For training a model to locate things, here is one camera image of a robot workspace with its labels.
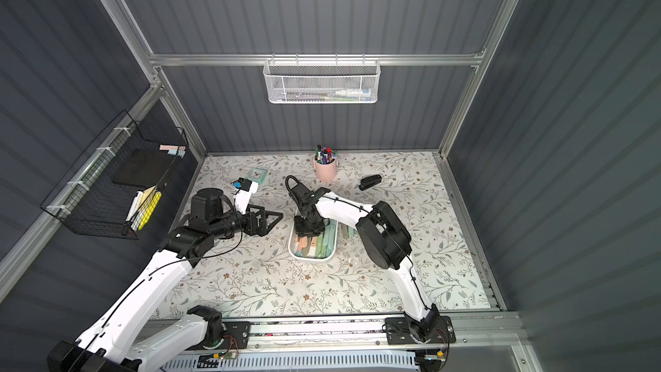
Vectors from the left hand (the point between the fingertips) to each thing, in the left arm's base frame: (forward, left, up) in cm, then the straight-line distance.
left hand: (270, 213), depth 73 cm
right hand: (+4, -7, -21) cm, 23 cm away
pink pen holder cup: (+31, -15, -18) cm, 39 cm away
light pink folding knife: (0, -7, -20) cm, 22 cm away
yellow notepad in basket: (-5, +28, +10) cm, 30 cm away
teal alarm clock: (+32, +14, -21) cm, 40 cm away
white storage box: (0, -11, -23) cm, 26 cm away
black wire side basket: (+5, +44, +5) cm, 45 cm away
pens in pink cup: (+33, -15, -10) cm, 38 cm away
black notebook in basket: (+13, +40, +5) cm, 42 cm away
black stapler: (+28, -33, -21) cm, 48 cm away
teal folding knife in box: (+2, -16, -21) cm, 27 cm away
